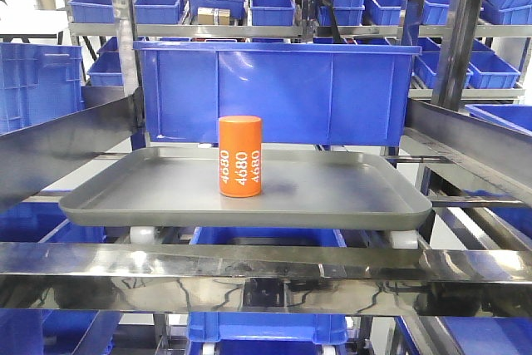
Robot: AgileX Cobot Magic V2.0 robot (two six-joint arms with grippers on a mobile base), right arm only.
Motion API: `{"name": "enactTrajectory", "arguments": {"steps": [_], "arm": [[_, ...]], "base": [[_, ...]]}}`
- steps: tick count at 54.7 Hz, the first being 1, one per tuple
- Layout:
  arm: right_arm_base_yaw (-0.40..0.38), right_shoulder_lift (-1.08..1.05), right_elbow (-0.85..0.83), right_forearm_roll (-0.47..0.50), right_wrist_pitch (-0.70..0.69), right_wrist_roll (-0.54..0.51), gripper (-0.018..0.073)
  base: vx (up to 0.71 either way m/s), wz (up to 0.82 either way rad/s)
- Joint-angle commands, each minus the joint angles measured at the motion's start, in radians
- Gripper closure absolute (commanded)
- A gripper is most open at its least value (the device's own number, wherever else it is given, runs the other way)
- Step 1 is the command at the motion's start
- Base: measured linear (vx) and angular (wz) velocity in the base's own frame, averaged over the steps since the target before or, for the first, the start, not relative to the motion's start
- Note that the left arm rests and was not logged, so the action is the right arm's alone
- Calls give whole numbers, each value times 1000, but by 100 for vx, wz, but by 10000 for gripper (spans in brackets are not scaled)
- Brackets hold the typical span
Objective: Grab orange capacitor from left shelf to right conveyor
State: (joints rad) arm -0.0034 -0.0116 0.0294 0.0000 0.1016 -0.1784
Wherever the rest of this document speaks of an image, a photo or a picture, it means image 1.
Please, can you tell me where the white rack roller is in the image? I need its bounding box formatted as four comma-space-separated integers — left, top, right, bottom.
130, 225, 155, 246
388, 229, 419, 250

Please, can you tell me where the large smooth blue plastic bin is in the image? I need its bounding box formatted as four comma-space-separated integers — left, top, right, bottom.
133, 40, 422, 147

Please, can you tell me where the cardboard box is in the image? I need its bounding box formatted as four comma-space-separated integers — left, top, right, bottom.
197, 7, 232, 26

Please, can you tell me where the blue ribbed plastic crate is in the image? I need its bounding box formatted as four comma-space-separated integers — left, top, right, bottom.
0, 42, 86, 136

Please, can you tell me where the orange cylinder capacitor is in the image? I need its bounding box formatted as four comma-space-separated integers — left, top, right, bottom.
218, 115, 264, 199

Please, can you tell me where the steel flow rack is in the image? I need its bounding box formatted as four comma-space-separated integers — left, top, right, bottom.
0, 0, 532, 355

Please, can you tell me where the black hooked bar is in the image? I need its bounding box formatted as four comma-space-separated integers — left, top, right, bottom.
309, 0, 347, 44

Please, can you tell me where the white table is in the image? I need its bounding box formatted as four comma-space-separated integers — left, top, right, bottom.
0, 9, 70, 45

